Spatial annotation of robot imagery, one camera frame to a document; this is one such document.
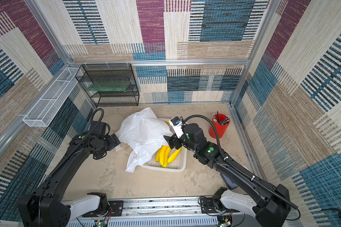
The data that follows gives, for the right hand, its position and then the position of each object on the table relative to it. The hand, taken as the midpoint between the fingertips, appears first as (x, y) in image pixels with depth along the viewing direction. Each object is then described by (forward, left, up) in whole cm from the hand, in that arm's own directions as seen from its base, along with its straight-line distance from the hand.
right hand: (174, 132), depth 74 cm
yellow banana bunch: (-4, +7, -17) cm, 19 cm away
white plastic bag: (+5, +19, -8) cm, 21 cm away
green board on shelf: (+40, +36, -1) cm, 54 cm away
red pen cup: (+14, -31, -19) cm, 39 cm away
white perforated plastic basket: (-7, -2, -23) cm, 24 cm away
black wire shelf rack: (+48, +44, +5) cm, 66 cm away
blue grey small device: (-20, -30, -22) cm, 42 cm away
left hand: (-2, +34, -9) cm, 35 cm away
